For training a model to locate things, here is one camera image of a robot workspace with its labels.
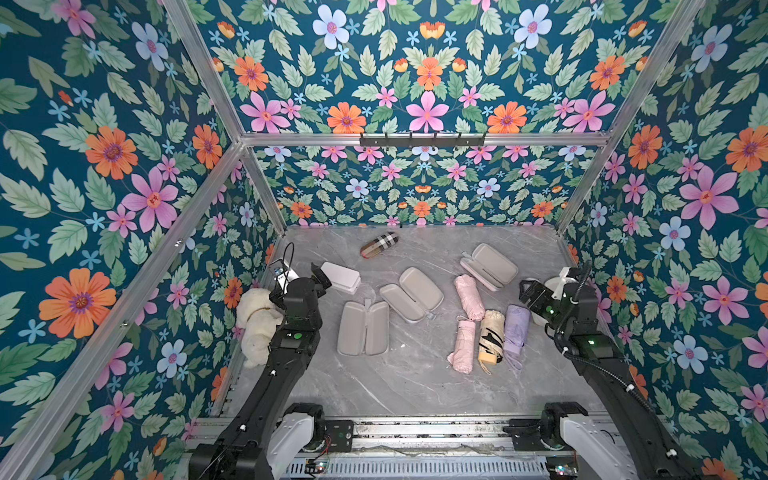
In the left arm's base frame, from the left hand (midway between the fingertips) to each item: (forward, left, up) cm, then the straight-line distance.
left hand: (303, 270), depth 79 cm
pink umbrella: (0, -49, -21) cm, 53 cm away
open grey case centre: (+3, -30, -22) cm, 37 cm away
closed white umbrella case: (+9, -7, -18) cm, 21 cm away
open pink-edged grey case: (+13, -60, -23) cm, 65 cm away
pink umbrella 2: (-20, -42, -21) cm, 51 cm away
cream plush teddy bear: (-7, +15, -12) cm, 20 cm away
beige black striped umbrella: (-15, -51, -19) cm, 57 cm away
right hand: (-7, -63, -3) cm, 64 cm away
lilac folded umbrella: (-11, -61, -20) cm, 65 cm away
